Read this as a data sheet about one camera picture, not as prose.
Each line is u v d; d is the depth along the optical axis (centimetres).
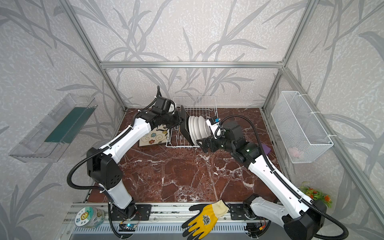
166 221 72
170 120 71
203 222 70
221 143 60
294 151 73
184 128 82
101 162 44
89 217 65
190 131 86
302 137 61
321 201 40
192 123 89
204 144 62
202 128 91
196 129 87
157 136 101
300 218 37
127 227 72
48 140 63
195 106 123
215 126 61
